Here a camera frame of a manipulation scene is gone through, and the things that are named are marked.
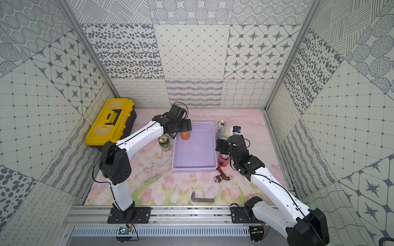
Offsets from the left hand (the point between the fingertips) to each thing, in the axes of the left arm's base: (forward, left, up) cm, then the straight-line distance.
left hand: (185, 123), depth 90 cm
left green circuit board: (-51, +26, -19) cm, 61 cm away
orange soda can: (0, +1, -13) cm, 13 cm away
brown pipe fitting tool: (-27, -19, -15) cm, 36 cm away
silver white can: (+2, -22, -4) cm, 22 cm away
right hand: (-13, -23, 0) cm, 26 cm away
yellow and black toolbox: (0, +43, +1) cm, 43 cm away
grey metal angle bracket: (-37, -10, -18) cm, 42 cm away
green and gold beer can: (-9, +13, -7) cm, 17 cm away
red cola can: (-19, -23, -9) cm, 31 cm away
